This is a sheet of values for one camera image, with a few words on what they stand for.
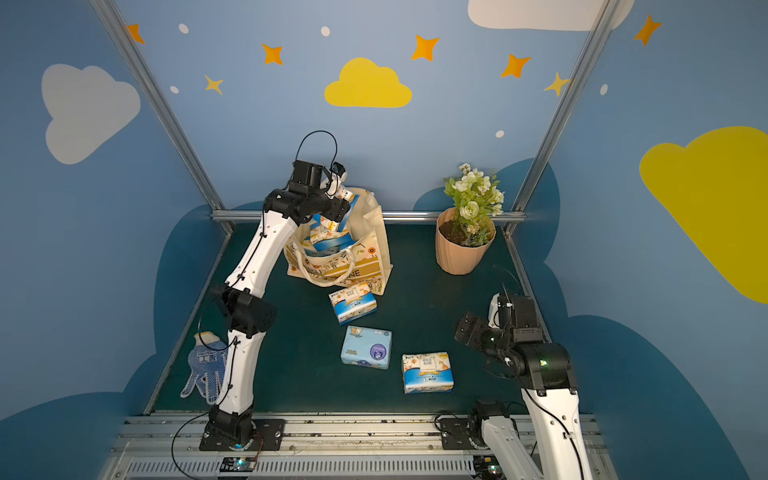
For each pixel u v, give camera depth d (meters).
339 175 0.79
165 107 0.86
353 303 0.92
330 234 0.98
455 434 0.75
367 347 0.84
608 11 0.69
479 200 0.91
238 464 0.70
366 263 0.92
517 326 0.49
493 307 0.62
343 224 0.88
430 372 0.78
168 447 0.73
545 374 0.42
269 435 0.75
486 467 0.70
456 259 1.00
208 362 0.85
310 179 0.68
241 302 0.55
